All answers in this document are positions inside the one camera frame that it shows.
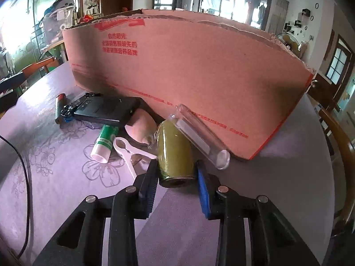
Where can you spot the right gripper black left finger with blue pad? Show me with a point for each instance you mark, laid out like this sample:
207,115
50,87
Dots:
79,240

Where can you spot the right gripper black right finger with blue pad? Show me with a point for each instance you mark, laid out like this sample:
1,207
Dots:
252,231

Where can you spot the green white glue stick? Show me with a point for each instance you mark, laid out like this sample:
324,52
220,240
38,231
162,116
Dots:
104,143

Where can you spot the beige rounded object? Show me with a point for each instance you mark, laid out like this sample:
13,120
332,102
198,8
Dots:
141,127

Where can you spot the white plastic clip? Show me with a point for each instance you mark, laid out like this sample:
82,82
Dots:
125,150

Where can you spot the clear plastic tube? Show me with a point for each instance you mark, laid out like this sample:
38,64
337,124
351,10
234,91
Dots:
204,139

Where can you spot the black electronic device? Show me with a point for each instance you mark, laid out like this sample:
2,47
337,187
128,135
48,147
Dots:
100,109

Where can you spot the red black lighter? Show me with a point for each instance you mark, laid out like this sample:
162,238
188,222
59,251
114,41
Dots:
60,103

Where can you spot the large cardboard box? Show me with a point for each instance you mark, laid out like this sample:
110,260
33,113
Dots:
242,82

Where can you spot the standing electric fan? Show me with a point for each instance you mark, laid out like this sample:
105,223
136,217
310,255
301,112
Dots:
290,42

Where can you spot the wall television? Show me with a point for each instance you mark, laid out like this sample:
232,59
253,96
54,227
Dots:
165,4

